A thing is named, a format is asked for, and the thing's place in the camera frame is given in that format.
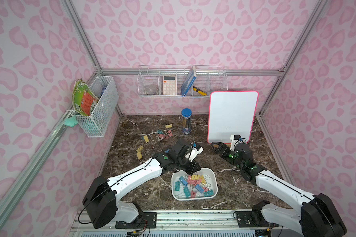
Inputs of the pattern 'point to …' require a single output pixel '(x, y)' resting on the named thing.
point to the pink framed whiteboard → (231, 113)
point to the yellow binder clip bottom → (139, 155)
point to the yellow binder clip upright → (146, 138)
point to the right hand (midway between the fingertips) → (214, 146)
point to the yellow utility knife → (200, 91)
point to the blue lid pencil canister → (186, 120)
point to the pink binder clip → (193, 194)
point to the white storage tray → (201, 185)
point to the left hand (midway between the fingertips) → (200, 165)
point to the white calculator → (169, 85)
